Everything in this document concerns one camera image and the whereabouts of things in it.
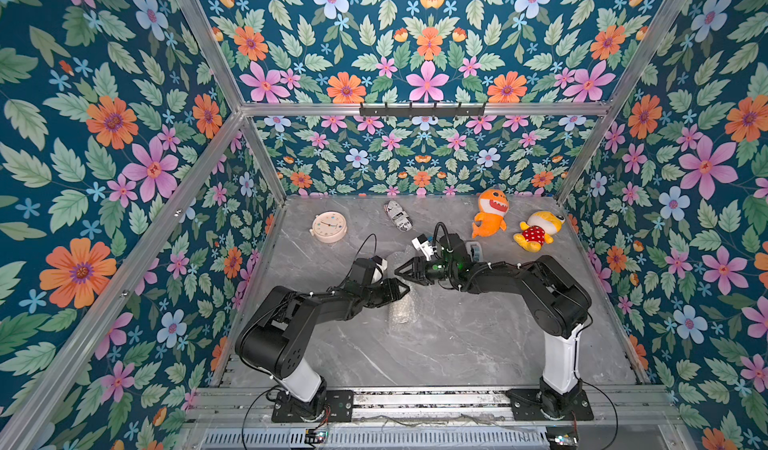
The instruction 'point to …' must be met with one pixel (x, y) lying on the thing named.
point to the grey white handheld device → (474, 250)
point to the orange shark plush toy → (493, 207)
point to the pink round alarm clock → (329, 227)
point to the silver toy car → (398, 215)
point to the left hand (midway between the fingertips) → (407, 290)
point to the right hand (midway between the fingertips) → (405, 268)
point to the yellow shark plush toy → (538, 230)
